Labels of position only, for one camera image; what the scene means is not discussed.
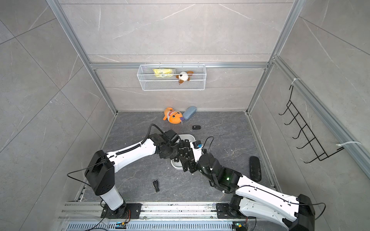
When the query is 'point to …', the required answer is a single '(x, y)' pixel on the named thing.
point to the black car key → (196, 127)
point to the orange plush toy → (173, 116)
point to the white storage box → (179, 165)
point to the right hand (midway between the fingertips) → (188, 154)
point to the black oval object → (255, 168)
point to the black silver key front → (155, 183)
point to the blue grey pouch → (190, 111)
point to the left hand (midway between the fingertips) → (176, 151)
